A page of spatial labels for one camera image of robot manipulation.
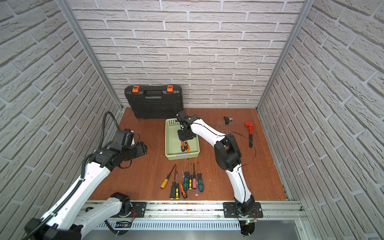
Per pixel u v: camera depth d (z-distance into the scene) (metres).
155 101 0.99
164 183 0.81
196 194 0.79
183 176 0.85
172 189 0.79
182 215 0.74
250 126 1.07
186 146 0.95
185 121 0.69
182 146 0.96
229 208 0.74
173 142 0.99
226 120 1.10
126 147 0.57
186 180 0.81
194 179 0.82
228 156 0.55
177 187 0.80
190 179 0.82
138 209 0.73
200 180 0.81
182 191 0.78
